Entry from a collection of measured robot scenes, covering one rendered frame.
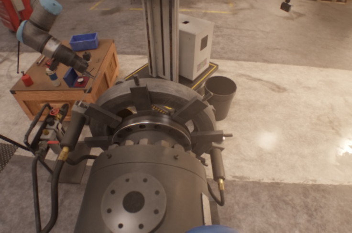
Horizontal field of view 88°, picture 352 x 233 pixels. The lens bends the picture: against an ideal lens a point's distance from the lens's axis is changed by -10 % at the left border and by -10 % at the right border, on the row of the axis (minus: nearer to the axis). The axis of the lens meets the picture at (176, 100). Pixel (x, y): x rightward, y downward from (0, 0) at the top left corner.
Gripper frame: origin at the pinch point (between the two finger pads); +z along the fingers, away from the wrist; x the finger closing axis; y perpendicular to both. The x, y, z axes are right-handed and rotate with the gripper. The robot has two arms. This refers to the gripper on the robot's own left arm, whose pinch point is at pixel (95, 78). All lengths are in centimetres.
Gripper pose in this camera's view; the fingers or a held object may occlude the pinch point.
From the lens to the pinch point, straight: 102.2
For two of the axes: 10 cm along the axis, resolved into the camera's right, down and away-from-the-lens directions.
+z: 7.6, 4.7, 4.5
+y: 6.2, -7.2, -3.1
